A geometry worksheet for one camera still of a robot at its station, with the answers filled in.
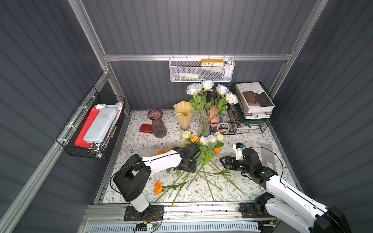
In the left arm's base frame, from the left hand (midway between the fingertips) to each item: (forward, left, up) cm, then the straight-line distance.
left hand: (191, 168), depth 86 cm
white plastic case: (+10, +44, +30) cm, 54 cm away
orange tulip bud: (+12, -17, 0) cm, 21 cm away
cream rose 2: (+21, -20, +2) cm, 29 cm away
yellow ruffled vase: (+36, +5, +14) cm, 39 cm away
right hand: (+3, -21, +7) cm, 22 cm away
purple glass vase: (+34, +24, -5) cm, 42 cm away
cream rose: (+23, +3, +2) cm, 24 cm away
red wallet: (+30, +33, 0) cm, 45 cm away
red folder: (+2, +52, +28) cm, 59 cm away
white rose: (+16, -9, +5) cm, 20 cm away
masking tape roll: (+31, -25, +6) cm, 40 cm away
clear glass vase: (+26, -9, +13) cm, 30 cm away
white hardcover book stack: (+34, -41, +22) cm, 58 cm away
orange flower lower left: (-12, +18, +2) cm, 21 cm away
